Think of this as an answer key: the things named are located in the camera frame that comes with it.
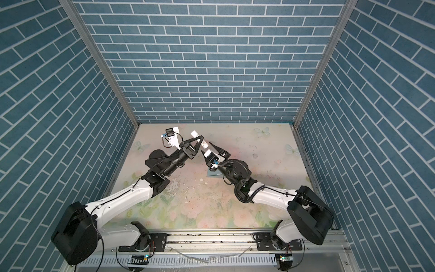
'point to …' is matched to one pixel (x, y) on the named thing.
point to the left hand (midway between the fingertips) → (203, 139)
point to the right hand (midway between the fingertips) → (207, 144)
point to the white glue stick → (204, 143)
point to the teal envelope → (217, 173)
